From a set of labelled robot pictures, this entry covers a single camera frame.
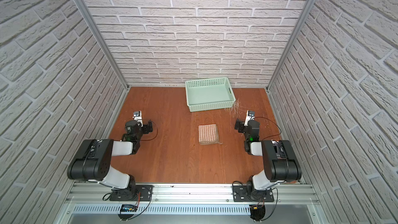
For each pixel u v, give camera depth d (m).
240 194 0.74
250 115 0.81
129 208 0.71
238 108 1.07
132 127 0.73
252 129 0.71
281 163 0.46
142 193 0.74
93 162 0.45
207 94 1.16
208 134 0.92
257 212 0.70
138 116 0.81
